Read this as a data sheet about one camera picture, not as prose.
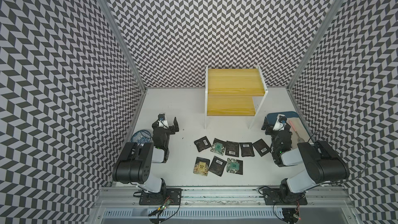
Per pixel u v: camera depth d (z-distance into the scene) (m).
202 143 0.91
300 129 0.95
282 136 0.74
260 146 0.89
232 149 0.89
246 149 0.89
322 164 0.45
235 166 0.82
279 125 0.77
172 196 0.72
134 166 0.45
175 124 0.85
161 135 0.69
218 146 0.89
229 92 0.75
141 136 0.91
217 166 0.83
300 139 0.91
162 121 0.77
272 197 0.73
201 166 0.82
